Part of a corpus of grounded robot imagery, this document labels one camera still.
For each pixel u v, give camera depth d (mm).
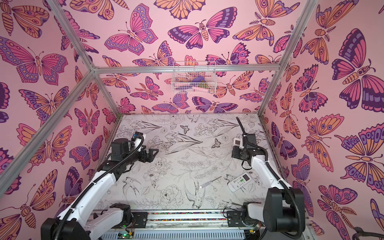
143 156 717
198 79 951
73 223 403
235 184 835
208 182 856
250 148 661
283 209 407
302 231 387
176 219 745
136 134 701
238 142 888
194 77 970
